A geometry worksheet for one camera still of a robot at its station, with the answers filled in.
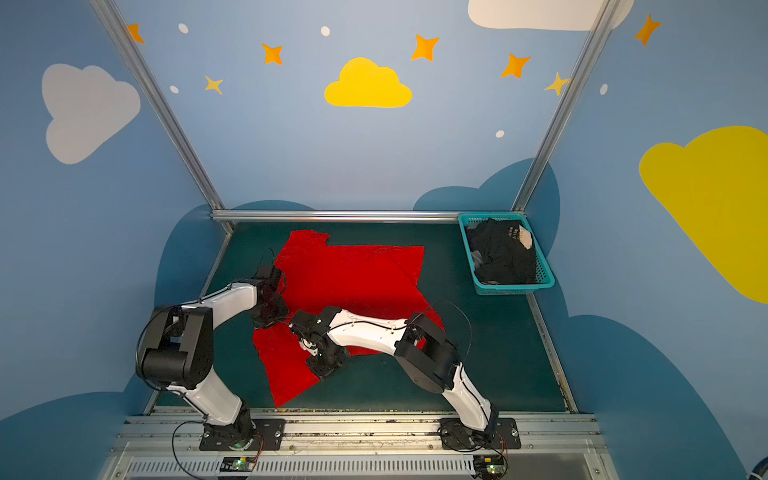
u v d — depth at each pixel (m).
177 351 0.48
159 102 0.84
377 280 1.11
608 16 0.69
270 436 0.74
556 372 0.90
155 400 0.84
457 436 0.74
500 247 0.99
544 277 0.98
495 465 0.72
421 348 0.54
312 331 0.63
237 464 0.71
